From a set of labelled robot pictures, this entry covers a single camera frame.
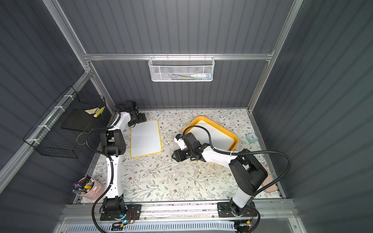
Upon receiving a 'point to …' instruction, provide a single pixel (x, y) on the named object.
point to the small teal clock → (251, 137)
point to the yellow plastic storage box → (216, 125)
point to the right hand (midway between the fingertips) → (177, 154)
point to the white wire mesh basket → (181, 69)
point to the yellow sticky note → (91, 111)
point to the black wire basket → (60, 131)
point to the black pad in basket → (79, 120)
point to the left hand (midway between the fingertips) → (142, 119)
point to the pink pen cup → (88, 187)
